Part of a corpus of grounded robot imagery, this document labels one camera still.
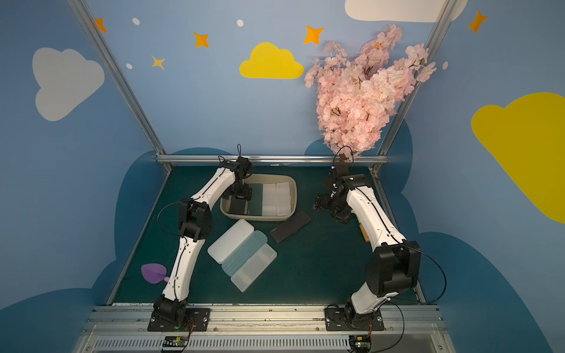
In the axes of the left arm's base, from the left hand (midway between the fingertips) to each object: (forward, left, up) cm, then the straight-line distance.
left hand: (239, 194), depth 104 cm
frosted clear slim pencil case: (-1, -14, -3) cm, 14 cm away
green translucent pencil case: (-3, -8, -4) cm, 9 cm away
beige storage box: (+9, -11, +2) cm, 14 cm away
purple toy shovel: (-36, +28, -4) cm, 46 cm away
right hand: (-16, -39, +12) cm, 44 cm away
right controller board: (-57, -49, -7) cm, 75 cm away
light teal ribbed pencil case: (-24, -8, -4) cm, 26 cm away
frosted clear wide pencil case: (-34, -10, -4) cm, 35 cm away
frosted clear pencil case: (-1, -21, -3) cm, 21 cm away
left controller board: (-58, +13, -5) cm, 60 cm away
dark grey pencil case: (-4, +1, -3) cm, 5 cm away
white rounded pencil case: (-22, +1, -3) cm, 23 cm away
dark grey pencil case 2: (-15, -24, -3) cm, 29 cm away
